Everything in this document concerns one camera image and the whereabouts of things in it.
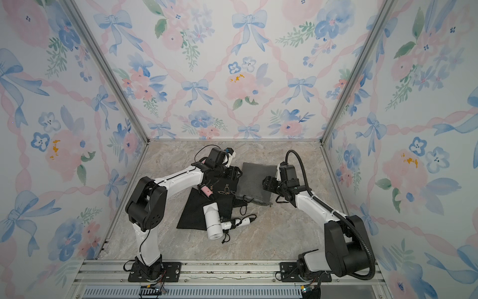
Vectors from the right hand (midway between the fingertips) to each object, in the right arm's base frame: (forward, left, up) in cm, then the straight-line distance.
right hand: (267, 175), depth 92 cm
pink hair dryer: (-6, +31, -7) cm, 32 cm away
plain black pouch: (-18, +36, -9) cm, 41 cm away
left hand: (+2, +14, +1) cm, 14 cm away
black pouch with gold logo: (-3, +23, -9) cm, 24 cm away
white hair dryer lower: (-25, +24, -4) cm, 35 cm away
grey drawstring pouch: (-1, +8, -4) cm, 9 cm away
